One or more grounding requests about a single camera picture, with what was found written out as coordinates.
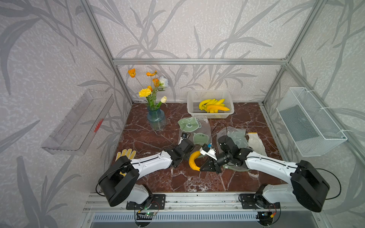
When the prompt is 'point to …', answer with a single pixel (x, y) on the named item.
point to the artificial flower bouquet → (150, 92)
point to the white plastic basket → (194, 98)
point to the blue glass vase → (157, 119)
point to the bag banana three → (191, 160)
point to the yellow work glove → (129, 153)
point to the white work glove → (256, 144)
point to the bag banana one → (220, 102)
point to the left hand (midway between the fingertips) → (185, 150)
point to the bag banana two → (217, 106)
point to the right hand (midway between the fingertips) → (201, 169)
